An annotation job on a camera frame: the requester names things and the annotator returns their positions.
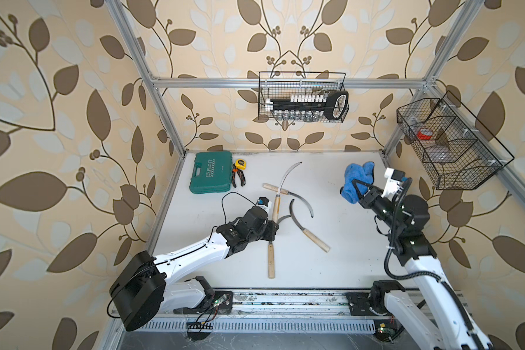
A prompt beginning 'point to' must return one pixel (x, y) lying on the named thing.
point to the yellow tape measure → (240, 163)
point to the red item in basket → (424, 134)
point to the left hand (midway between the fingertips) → (275, 223)
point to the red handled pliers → (240, 174)
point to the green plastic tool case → (211, 173)
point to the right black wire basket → (455, 149)
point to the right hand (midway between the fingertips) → (353, 181)
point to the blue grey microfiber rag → (364, 173)
